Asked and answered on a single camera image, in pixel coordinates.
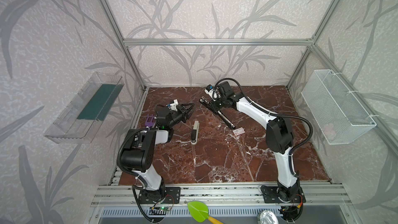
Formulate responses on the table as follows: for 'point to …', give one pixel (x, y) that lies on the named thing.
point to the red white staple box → (238, 131)
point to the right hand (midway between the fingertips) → (209, 99)
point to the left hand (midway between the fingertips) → (197, 102)
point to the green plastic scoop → (200, 212)
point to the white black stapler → (195, 132)
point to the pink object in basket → (328, 130)
